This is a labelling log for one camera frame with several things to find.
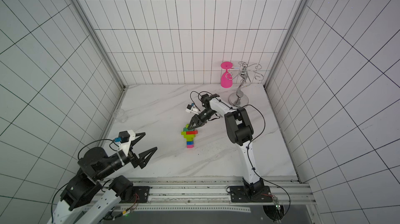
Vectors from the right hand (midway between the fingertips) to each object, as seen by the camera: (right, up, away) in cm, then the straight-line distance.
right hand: (193, 124), depth 92 cm
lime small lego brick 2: (-5, -4, -4) cm, 8 cm away
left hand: (-17, -4, -28) cm, 33 cm away
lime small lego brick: (-3, 0, -4) cm, 6 cm away
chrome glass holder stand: (+32, +15, +17) cm, 40 cm away
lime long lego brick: (-2, -6, -5) cm, 8 cm away
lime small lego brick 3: (-2, -8, -5) cm, 9 cm away
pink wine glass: (+22, +29, +8) cm, 37 cm away
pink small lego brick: (-1, -12, -5) cm, 13 cm away
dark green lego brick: (-3, -3, -5) cm, 6 cm away
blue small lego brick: (-1, -10, -6) cm, 12 cm away
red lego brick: (0, -4, -6) cm, 7 cm away
